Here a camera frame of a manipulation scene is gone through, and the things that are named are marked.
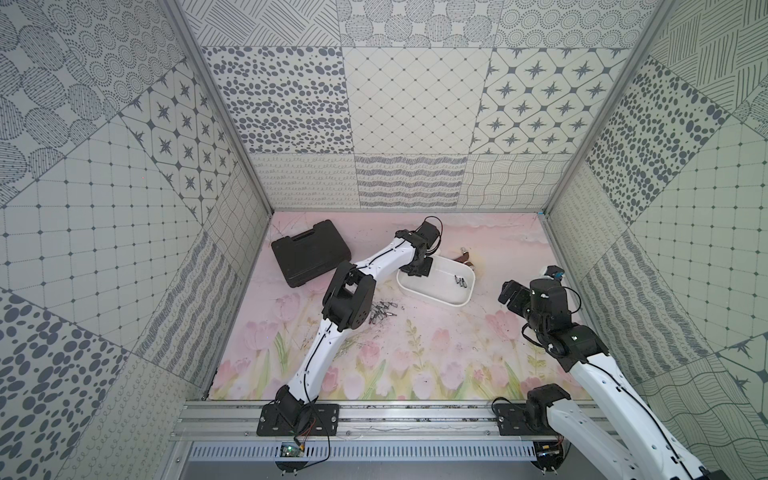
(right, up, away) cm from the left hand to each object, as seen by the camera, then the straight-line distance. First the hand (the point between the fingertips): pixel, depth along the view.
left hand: (421, 266), depth 101 cm
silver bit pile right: (-11, -11, -6) cm, 17 cm away
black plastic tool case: (-39, +4, +3) cm, 39 cm away
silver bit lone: (+14, -6, -2) cm, 15 cm away
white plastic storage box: (+9, -5, -3) cm, 11 cm away
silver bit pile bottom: (-16, -15, -9) cm, 24 cm away
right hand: (+25, -5, -22) cm, 33 cm away
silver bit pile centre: (-13, -13, -8) cm, 21 cm away
